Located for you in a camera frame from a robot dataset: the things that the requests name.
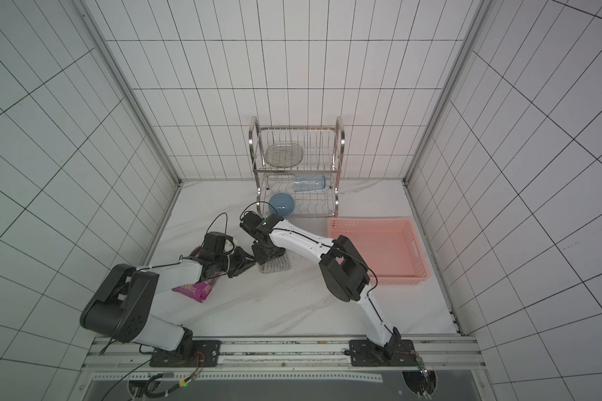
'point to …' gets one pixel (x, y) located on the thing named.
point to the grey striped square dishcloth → (280, 263)
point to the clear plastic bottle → (308, 182)
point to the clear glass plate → (284, 155)
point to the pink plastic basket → (389, 246)
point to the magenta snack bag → (201, 291)
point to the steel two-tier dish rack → (297, 169)
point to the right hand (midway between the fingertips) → (258, 261)
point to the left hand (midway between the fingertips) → (255, 263)
